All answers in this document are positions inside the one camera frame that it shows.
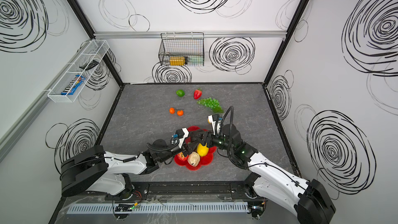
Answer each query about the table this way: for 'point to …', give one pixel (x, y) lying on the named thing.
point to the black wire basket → (182, 49)
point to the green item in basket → (196, 60)
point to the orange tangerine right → (180, 112)
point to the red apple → (181, 156)
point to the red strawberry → (197, 94)
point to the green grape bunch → (212, 103)
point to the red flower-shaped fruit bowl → (204, 160)
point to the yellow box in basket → (176, 60)
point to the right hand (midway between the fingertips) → (195, 135)
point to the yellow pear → (208, 121)
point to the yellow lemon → (202, 150)
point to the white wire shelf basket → (96, 50)
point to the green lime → (180, 93)
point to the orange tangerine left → (172, 110)
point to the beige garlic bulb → (194, 159)
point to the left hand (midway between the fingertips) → (198, 137)
